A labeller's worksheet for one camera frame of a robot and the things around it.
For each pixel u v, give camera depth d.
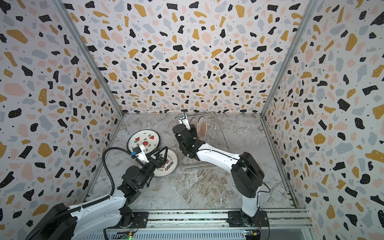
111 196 0.55
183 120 0.70
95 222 0.53
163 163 0.69
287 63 0.92
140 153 0.69
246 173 0.47
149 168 0.69
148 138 1.05
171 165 0.92
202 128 1.00
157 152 0.69
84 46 0.83
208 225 0.73
